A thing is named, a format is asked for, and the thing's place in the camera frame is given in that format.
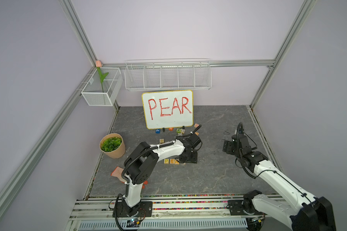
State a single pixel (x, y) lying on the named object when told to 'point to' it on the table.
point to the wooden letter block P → (166, 160)
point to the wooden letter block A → (177, 162)
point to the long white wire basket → (167, 74)
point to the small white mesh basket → (103, 86)
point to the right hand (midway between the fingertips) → (231, 142)
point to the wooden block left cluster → (162, 141)
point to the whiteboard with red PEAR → (166, 109)
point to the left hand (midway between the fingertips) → (193, 162)
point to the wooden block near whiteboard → (196, 125)
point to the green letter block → (178, 130)
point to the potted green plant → (113, 145)
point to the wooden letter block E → (171, 161)
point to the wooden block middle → (196, 133)
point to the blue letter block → (158, 131)
